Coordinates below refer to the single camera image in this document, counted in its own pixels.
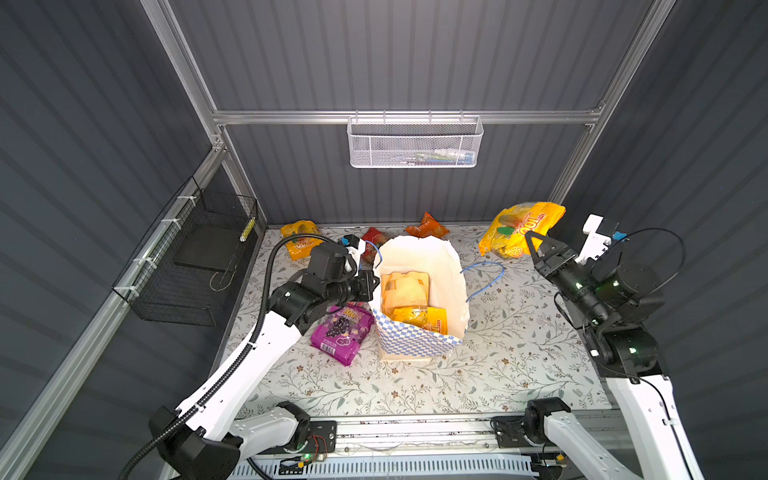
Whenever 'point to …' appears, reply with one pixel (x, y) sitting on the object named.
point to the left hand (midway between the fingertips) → (380, 279)
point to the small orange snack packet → (429, 226)
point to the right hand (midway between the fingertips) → (530, 238)
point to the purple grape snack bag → (342, 329)
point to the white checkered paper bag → (403, 340)
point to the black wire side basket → (182, 273)
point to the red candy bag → (373, 238)
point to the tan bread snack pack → (402, 289)
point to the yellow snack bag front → (427, 317)
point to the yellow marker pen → (247, 230)
